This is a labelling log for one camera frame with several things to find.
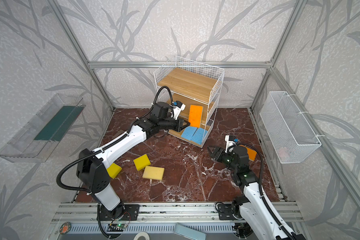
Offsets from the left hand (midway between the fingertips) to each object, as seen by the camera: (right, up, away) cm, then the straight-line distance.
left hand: (191, 120), depth 77 cm
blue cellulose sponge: (-2, -9, +25) cm, 26 cm away
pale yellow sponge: (-23, -31, +9) cm, 39 cm away
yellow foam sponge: (-30, -26, +15) cm, 43 cm away
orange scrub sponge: (+2, +2, +1) cm, 3 cm away
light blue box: (-1, -50, -12) cm, 51 cm away
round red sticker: (-59, -51, -8) cm, 79 cm away
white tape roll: (-23, -53, -9) cm, 58 cm away
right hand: (+11, -13, +2) cm, 17 cm away
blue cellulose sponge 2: (+6, -11, +25) cm, 27 cm away
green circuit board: (-34, -51, -6) cm, 61 cm away
